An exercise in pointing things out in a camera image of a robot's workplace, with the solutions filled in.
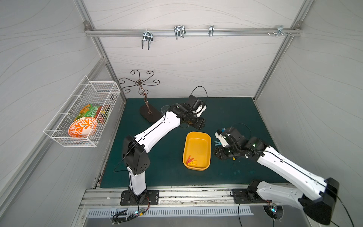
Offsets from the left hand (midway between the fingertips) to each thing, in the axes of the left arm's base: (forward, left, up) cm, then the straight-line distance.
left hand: (202, 124), depth 79 cm
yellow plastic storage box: (-7, +2, -20) cm, 21 cm away
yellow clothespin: (-11, -22, -22) cm, 33 cm away
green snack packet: (-4, +55, +14) cm, 57 cm away
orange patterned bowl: (-11, +57, +12) cm, 59 cm away
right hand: (-13, -8, -6) cm, 17 cm away
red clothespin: (-13, +7, -21) cm, 26 cm away
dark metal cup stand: (+23, +37, -18) cm, 47 cm away
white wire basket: (+13, +57, +10) cm, 59 cm away
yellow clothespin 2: (-15, +5, -20) cm, 26 cm away
